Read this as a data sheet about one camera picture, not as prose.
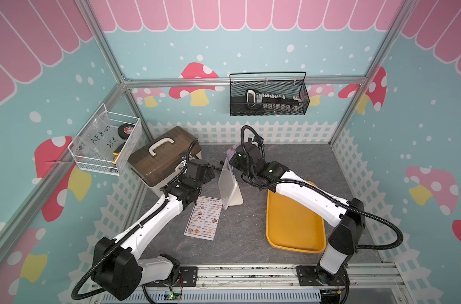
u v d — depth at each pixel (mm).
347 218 436
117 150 653
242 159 553
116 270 393
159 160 864
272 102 880
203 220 894
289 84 915
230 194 823
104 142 697
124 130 796
